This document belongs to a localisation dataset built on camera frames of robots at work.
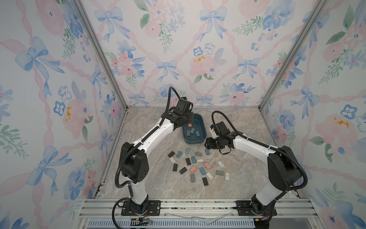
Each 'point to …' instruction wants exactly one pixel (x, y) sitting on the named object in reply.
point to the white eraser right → (221, 164)
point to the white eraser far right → (227, 176)
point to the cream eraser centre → (200, 160)
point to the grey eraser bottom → (192, 178)
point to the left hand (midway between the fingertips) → (191, 115)
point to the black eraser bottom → (205, 181)
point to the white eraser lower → (209, 176)
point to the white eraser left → (172, 160)
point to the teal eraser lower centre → (202, 171)
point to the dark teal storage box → (198, 124)
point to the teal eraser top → (188, 150)
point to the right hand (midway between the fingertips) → (208, 144)
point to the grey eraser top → (197, 153)
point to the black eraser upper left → (171, 154)
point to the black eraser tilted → (183, 170)
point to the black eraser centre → (188, 162)
